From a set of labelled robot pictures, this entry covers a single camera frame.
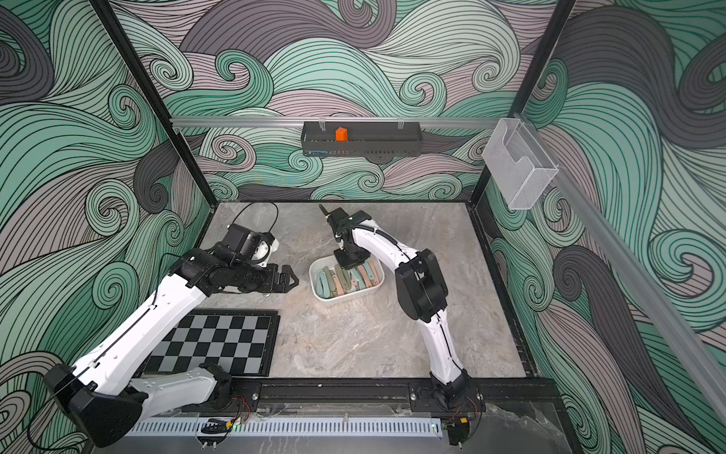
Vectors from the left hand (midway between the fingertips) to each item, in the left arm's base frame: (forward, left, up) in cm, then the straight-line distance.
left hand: (284, 279), depth 72 cm
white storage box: (+10, -10, -20) cm, 24 cm away
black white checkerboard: (-10, +14, -18) cm, 25 cm away
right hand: (+14, -19, -15) cm, 28 cm away
